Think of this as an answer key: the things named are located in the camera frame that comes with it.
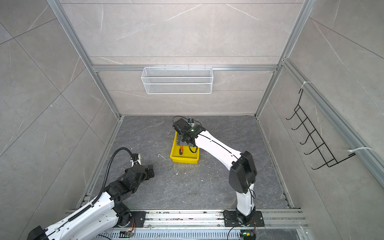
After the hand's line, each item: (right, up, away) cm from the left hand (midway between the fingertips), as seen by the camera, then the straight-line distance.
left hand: (145, 163), depth 83 cm
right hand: (+23, +13, +3) cm, 27 cm away
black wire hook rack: (+83, +7, -23) cm, 87 cm away
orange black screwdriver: (+19, +5, +15) cm, 24 cm away
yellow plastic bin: (+25, +3, +13) cm, 28 cm away
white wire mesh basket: (+16, +54, +19) cm, 59 cm away
